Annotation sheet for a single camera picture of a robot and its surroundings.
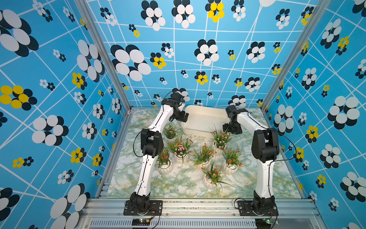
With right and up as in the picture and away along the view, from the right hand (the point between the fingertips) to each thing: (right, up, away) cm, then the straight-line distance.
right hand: (232, 132), depth 100 cm
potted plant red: (-45, -16, -19) cm, 52 cm away
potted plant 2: (-11, -2, -16) cm, 20 cm away
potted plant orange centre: (-23, -13, -20) cm, 33 cm away
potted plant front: (-19, -24, -24) cm, 39 cm away
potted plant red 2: (-8, -13, -25) cm, 29 cm away
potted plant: (-43, +1, -11) cm, 44 cm away
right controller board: (+6, -43, -30) cm, 53 cm away
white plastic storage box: (-20, +8, +11) cm, 24 cm away
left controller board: (-56, -44, -28) cm, 77 cm away
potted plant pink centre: (-36, -8, -22) cm, 43 cm away
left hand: (-36, +11, 0) cm, 37 cm away
